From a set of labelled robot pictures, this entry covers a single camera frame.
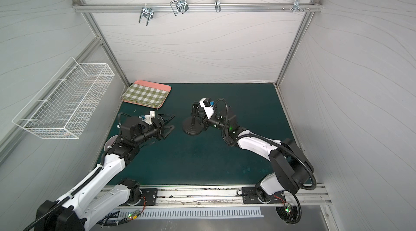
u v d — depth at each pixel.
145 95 1.14
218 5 0.78
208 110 0.69
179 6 0.77
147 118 0.73
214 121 0.70
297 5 0.76
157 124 0.67
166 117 0.69
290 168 0.44
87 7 0.79
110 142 0.86
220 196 0.75
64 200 0.41
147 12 0.80
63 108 0.68
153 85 1.20
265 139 0.52
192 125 0.82
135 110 1.05
